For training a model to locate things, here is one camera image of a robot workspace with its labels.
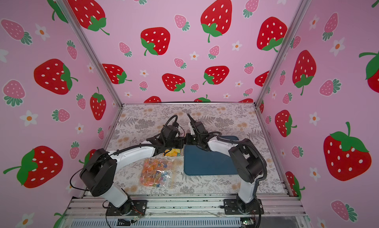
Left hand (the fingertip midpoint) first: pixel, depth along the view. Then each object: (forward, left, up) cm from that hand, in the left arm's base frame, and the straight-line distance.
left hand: (186, 141), depth 89 cm
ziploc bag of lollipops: (-17, +17, -8) cm, 25 cm away
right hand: (+1, +4, -1) cm, 4 cm away
